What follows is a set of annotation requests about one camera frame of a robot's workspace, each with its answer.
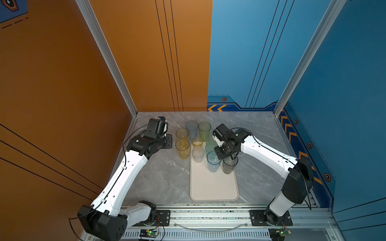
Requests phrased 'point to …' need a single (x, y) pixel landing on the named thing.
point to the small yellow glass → (197, 141)
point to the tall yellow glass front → (182, 147)
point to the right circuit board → (278, 234)
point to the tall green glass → (204, 128)
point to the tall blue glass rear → (192, 126)
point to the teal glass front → (210, 146)
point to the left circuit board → (148, 233)
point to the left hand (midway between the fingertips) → (168, 137)
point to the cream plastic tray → (205, 186)
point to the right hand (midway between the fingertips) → (218, 154)
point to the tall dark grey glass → (228, 165)
